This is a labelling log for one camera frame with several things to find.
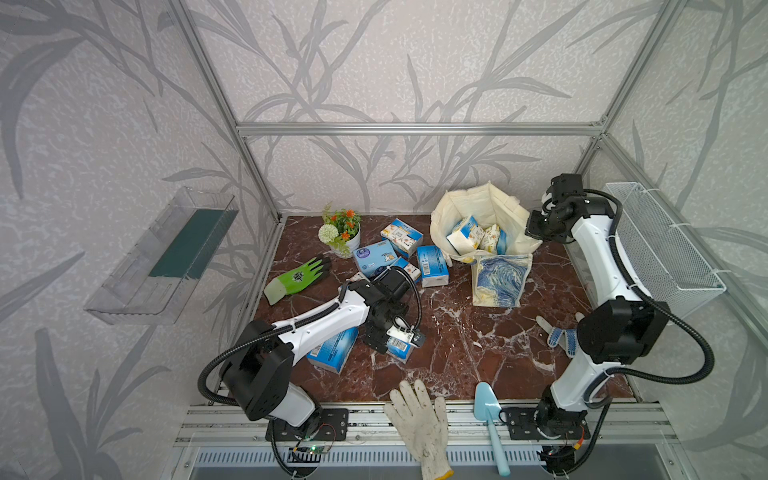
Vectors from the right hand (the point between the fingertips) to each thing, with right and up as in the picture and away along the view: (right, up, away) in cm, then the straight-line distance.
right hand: (530, 228), depth 86 cm
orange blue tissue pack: (-16, -3, +11) cm, 19 cm away
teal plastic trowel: (-15, -47, -10) cm, 50 cm away
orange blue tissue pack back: (-36, -3, +19) cm, 41 cm away
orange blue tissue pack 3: (-52, -15, +9) cm, 55 cm away
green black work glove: (-67, -15, +16) cm, 71 cm away
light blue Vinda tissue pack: (-47, -10, +17) cm, 51 cm away
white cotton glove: (-32, -50, -15) cm, 61 cm away
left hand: (-40, -28, -2) cm, 48 cm away
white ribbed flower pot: (-56, -6, +10) cm, 57 cm away
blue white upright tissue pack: (-27, -12, +11) cm, 32 cm away
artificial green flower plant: (-59, +1, +13) cm, 60 cm away
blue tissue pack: (-56, -34, -7) cm, 66 cm away
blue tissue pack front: (-38, -33, -5) cm, 51 cm away
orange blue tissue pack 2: (-34, -14, +10) cm, 38 cm away
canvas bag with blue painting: (-8, -16, +5) cm, 18 cm away
